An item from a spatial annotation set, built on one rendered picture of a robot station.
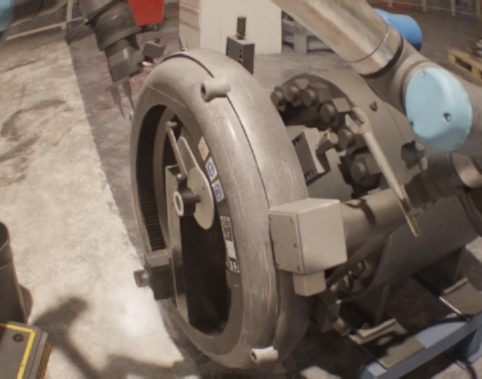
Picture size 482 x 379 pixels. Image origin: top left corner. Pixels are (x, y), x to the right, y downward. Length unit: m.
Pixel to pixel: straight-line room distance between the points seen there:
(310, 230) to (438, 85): 0.44
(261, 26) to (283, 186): 4.27
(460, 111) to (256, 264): 0.59
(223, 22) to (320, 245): 4.27
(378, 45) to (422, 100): 0.10
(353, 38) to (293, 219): 0.39
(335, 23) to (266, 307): 0.61
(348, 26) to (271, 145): 0.46
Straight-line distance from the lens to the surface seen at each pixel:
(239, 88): 1.15
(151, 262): 1.45
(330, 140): 1.04
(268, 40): 5.36
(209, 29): 5.14
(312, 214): 0.98
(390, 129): 1.37
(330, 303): 1.15
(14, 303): 1.99
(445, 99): 0.62
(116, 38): 0.94
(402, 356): 1.54
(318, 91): 1.42
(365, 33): 0.69
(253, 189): 1.07
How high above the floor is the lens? 1.29
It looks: 25 degrees down
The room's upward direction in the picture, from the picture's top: 1 degrees clockwise
